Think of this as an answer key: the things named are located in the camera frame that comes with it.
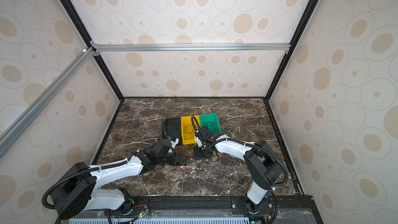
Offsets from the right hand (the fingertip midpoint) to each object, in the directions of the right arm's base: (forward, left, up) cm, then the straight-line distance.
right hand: (196, 156), depth 87 cm
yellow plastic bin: (+23, +5, -2) cm, 24 cm away
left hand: (-2, +5, +4) cm, 7 cm away
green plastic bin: (+24, -10, 0) cm, 26 cm away
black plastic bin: (+18, +15, +4) cm, 24 cm away
